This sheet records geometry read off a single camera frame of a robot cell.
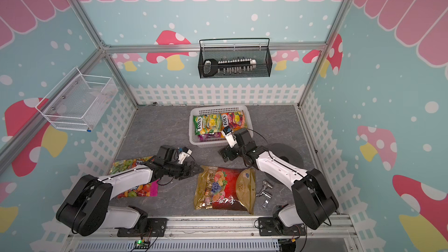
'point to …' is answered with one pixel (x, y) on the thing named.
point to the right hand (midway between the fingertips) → (226, 145)
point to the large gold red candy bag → (226, 188)
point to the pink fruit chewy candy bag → (149, 189)
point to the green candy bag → (207, 123)
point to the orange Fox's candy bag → (233, 120)
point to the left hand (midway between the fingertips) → (197, 175)
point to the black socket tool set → (210, 66)
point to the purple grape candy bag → (208, 136)
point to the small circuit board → (142, 244)
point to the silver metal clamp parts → (265, 194)
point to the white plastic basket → (221, 140)
